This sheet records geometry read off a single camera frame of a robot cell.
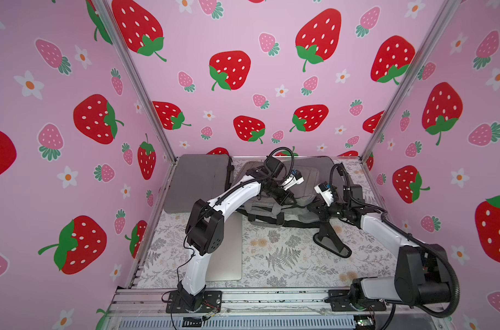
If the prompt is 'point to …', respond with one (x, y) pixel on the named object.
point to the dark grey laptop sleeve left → (196, 177)
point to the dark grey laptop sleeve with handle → (314, 170)
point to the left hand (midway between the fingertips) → (296, 201)
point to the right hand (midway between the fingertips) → (307, 208)
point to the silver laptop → (226, 265)
